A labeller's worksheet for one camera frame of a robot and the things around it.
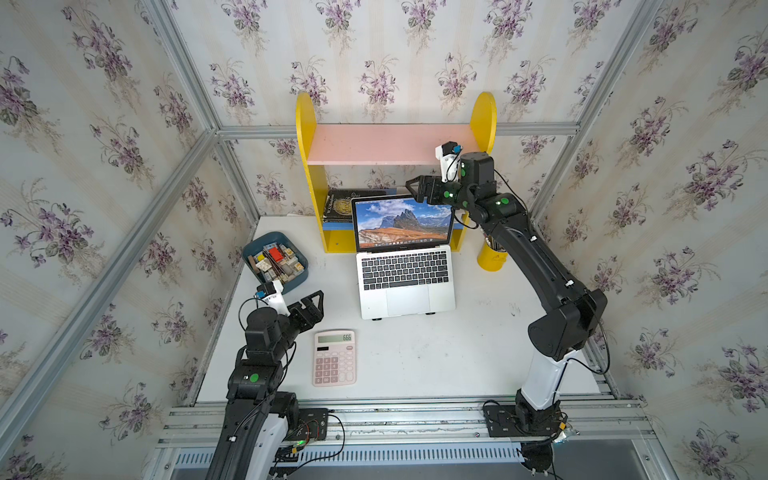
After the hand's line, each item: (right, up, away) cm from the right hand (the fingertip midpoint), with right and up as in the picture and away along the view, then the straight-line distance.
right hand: (420, 184), depth 77 cm
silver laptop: (-4, -20, +14) cm, 24 cm away
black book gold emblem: (-26, -2, +24) cm, 35 cm away
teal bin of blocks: (-49, -21, +27) cm, 60 cm away
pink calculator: (-24, -48, +5) cm, 54 cm away
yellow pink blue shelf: (-13, +17, +18) cm, 28 cm away
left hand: (-27, -30, -2) cm, 40 cm away
